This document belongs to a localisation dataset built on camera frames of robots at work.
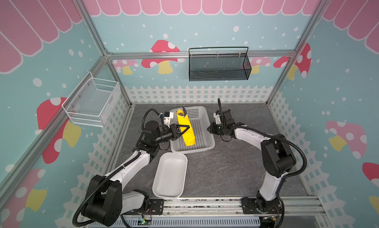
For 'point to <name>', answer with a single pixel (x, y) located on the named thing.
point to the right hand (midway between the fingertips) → (207, 127)
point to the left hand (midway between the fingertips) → (189, 130)
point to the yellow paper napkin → (188, 136)
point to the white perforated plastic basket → (200, 120)
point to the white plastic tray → (170, 174)
